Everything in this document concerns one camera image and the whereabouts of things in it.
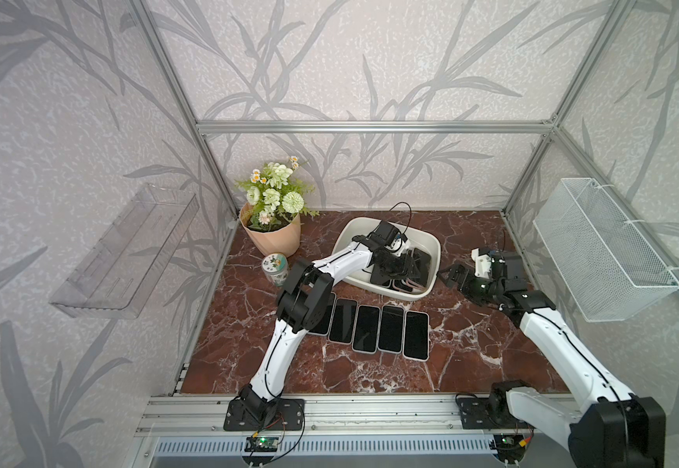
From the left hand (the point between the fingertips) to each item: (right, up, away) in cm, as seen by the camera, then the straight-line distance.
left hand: (415, 275), depth 92 cm
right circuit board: (+21, -41, -19) cm, 49 cm away
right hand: (+7, +1, -10) cm, 12 cm away
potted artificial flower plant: (-43, +22, -8) cm, 49 cm away
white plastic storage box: (-21, +16, +14) cm, 30 cm away
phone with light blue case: (-17, -5, -39) cm, 43 cm away
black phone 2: (-1, -18, -5) cm, 19 cm away
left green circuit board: (-42, -38, -22) cm, 61 cm away
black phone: (-8, -16, -3) cm, 18 cm away
